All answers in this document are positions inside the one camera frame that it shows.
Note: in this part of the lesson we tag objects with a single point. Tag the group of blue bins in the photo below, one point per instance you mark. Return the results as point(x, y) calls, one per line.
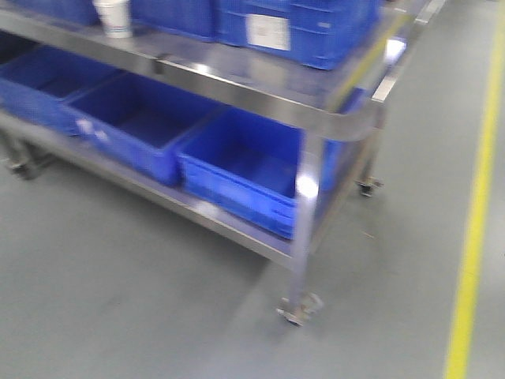
point(236, 158)

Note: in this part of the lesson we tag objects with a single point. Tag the steel rack on castors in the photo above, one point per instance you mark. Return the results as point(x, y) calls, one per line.
point(276, 102)

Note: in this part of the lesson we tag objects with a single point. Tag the white paper cup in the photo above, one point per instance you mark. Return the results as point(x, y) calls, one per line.
point(114, 19)

